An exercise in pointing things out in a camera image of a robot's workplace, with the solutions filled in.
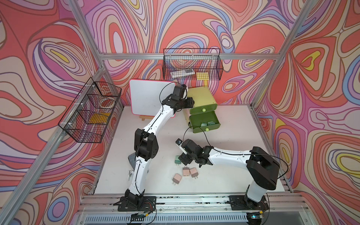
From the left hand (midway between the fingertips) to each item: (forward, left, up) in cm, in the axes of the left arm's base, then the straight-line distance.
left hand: (193, 102), depth 92 cm
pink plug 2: (-38, +5, -22) cm, 44 cm away
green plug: (-9, -7, -13) cm, 17 cm away
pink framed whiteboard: (+12, +34, -5) cm, 37 cm away
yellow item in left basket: (-21, +50, +8) cm, 55 cm away
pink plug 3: (-39, +1, -21) cm, 44 cm away
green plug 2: (-9, -12, -12) cm, 19 cm away
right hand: (-29, +5, -19) cm, 35 cm away
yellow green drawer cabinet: (+6, -7, 0) cm, 9 cm away
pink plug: (-43, +11, -21) cm, 49 cm away
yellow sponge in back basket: (+12, -6, +12) cm, 18 cm away
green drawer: (-7, -8, -12) cm, 16 cm away
